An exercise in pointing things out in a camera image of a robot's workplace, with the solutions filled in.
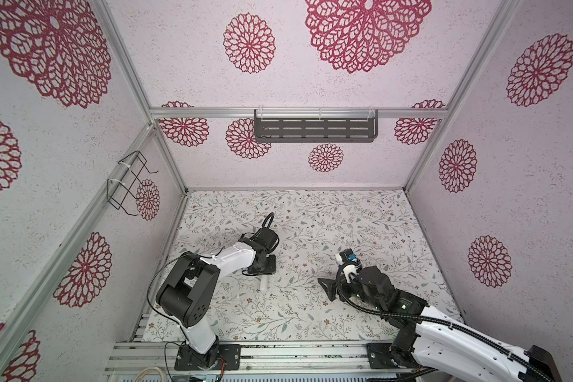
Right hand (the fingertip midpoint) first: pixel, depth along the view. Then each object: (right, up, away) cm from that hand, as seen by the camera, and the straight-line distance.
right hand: (329, 270), depth 76 cm
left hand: (-21, -5, +16) cm, 27 cm away
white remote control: (-22, -7, +9) cm, 25 cm away
